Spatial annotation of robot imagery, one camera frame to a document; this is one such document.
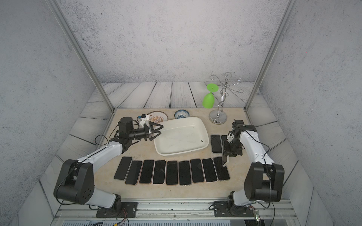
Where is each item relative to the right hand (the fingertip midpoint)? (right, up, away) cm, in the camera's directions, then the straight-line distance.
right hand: (227, 153), depth 82 cm
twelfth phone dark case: (+4, +6, +21) cm, 22 cm away
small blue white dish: (-27, +24, +33) cm, 49 cm away
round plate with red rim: (-46, +22, +33) cm, 61 cm away
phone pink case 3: (-24, -14, +5) cm, 28 cm away
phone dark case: (-3, -2, -4) cm, 5 cm away
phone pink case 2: (-32, -13, +3) cm, 35 cm away
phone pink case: (-47, -12, +3) cm, 48 cm away
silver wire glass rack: (+2, +22, +32) cm, 39 cm away
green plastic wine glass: (-9, +32, +12) cm, 35 cm away
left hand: (-36, +13, -3) cm, 39 cm away
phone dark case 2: (-40, -13, +3) cm, 42 cm away
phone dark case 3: (-9, -12, +5) cm, 16 cm away
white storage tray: (-27, +7, +23) cm, 36 cm away
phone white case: (-62, -10, +5) cm, 63 cm away
